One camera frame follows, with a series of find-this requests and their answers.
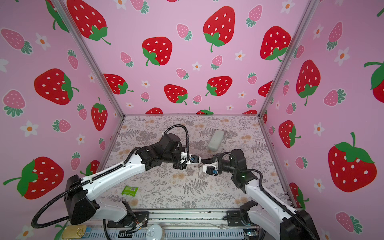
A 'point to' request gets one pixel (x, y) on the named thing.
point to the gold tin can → (74, 231)
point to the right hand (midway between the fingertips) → (201, 156)
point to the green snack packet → (131, 191)
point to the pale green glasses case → (215, 140)
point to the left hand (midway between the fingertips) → (194, 156)
